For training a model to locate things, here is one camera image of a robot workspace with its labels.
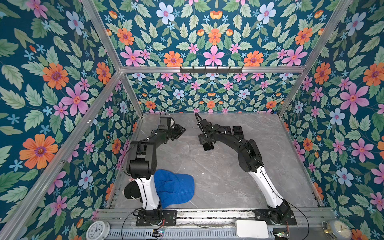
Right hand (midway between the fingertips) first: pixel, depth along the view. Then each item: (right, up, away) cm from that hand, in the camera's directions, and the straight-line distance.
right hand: (205, 139), depth 105 cm
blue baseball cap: (-18, -25, -25) cm, 39 cm away
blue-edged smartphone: (+1, -5, -4) cm, 6 cm away
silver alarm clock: (+61, -38, -38) cm, 82 cm away
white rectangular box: (+20, -37, -38) cm, 57 cm away
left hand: (-13, +10, -8) cm, 18 cm away
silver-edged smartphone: (+17, +7, +5) cm, 19 cm away
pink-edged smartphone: (+24, +6, +4) cm, 25 cm away
